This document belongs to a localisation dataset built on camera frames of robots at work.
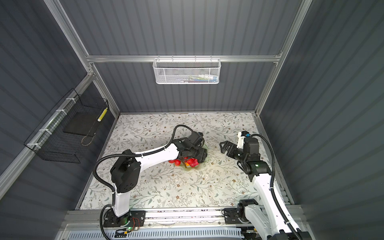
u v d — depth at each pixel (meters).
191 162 0.83
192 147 0.68
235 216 0.74
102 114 0.82
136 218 0.73
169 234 0.77
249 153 0.58
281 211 0.42
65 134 0.72
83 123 0.76
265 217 0.55
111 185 0.52
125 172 0.52
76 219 0.75
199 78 0.93
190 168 0.86
